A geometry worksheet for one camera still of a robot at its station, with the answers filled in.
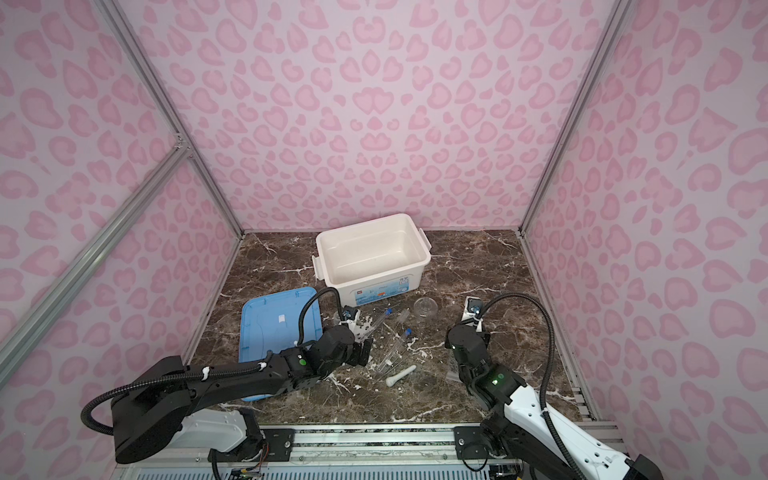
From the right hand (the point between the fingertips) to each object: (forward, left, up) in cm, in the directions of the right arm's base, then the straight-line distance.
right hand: (460, 314), depth 80 cm
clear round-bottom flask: (+7, +8, -10) cm, 15 cm away
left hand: (-3, +27, -6) cm, 28 cm away
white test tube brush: (+6, +15, -14) cm, 22 cm away
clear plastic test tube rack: (-12, +1, -14) cm, 18 cm away
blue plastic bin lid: (+4, +57, -15) cm, 60 cm away
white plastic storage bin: (+29, +27, -14) cm, 42 cm away
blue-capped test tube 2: (+1, +14, -15) cm, 20 cm away
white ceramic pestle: (-13, +18, -13) cm, 26 cm away
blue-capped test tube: (+7, +21, -14) cm, 26 cm away
